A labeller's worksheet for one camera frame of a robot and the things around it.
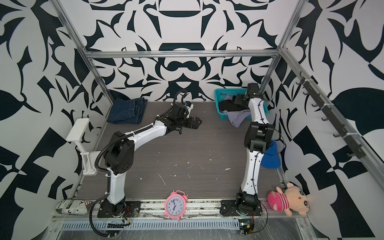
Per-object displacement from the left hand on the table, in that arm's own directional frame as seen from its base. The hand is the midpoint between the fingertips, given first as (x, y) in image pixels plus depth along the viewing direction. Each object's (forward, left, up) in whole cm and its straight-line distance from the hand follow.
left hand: (195, 117), depth 92 cm
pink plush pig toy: (-44, -44, -8) cm, 63 cm away
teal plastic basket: (+29, -22, -8) cm, 37 cm away
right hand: (+16, -33, -1) cm, 37 cm away
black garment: (+18, -26, -9) cm, 33 cm away
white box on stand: (-21, +59, -8) cm, 63 cm away
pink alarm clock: (-44, +12, -13) cm, 47 cm away
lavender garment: (+3, -26, -5) cm, 27 cm away
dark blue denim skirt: (+14, +49, -9) cm, 51 cm away
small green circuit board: (-53, -21, -16) cm, 60 cm away
